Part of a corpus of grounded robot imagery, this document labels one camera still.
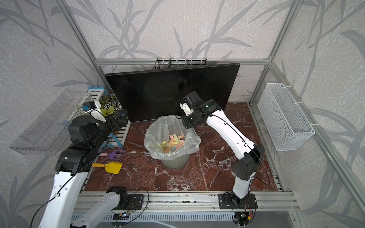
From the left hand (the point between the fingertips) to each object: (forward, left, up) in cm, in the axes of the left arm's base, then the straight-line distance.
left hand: (120, 113), depth 63 cm
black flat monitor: (+28, -8, -14) cm, 32 cm away
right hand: (+5, -28, -13) cm, 32 cm away
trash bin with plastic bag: (+2, -18, -27) cm, 32 cm away
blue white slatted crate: (+27, +30, -13) cm, 42 cm away
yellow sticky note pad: (-11, +15, -37) cm, 42 cm away
